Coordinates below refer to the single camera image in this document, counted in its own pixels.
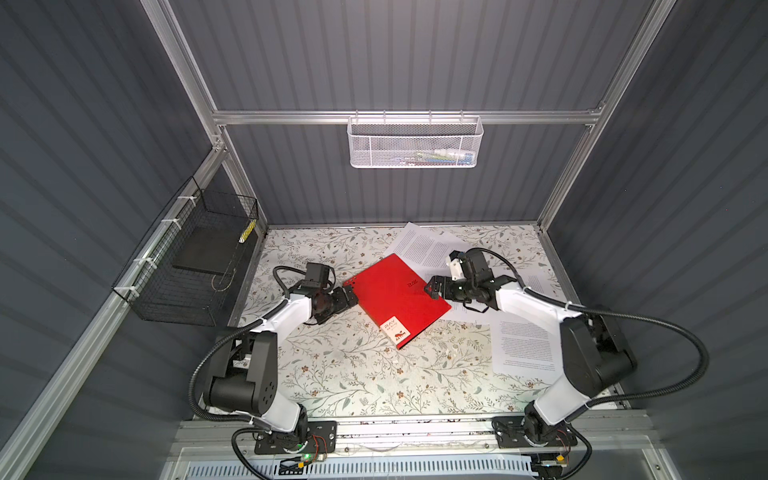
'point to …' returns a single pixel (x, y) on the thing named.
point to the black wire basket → (183, 273)
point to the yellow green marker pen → (247, 231)
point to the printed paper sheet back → (425, 250)
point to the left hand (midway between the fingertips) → (347, 304)
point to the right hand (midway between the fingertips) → (439, 290)
